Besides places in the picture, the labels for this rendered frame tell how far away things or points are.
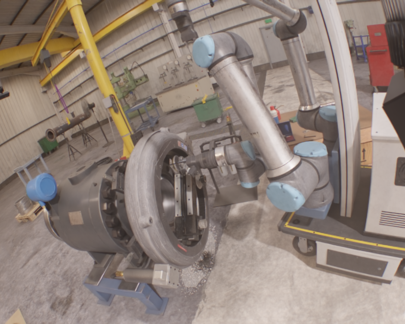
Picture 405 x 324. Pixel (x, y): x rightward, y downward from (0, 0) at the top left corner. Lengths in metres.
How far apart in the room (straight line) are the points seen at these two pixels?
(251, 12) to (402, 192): 11.18
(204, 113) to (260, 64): 7.56
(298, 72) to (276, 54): 10.09
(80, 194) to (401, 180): 1.53
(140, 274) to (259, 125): 0.85
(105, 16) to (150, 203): 14.66
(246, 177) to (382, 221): 0.67
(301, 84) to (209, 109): 3.17
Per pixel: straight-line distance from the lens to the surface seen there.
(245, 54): 0.91
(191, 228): 1.08
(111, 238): 1.22
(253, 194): 2.05
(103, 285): 1.59
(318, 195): 1.03
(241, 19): 11.70
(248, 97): 0.77
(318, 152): 0.92
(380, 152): 0.89
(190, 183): 1.23
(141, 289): 1.38
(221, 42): 0.82
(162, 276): 0.99
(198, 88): 7.00
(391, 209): 1.04
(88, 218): 1.26
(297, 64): 1.38
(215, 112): 4.40
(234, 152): 0.94
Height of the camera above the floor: 1.20
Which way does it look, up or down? 23 degrees down
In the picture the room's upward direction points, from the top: 22 degrees counter-clockwise
